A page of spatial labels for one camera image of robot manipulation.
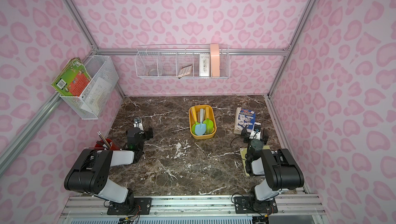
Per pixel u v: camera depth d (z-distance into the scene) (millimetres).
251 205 663
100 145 829
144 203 739
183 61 1016
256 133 734
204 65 927
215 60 818
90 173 455
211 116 1034
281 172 446
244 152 903
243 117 1036
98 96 833
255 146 682
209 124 977
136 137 714
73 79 716
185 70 944
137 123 797
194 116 998
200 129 952
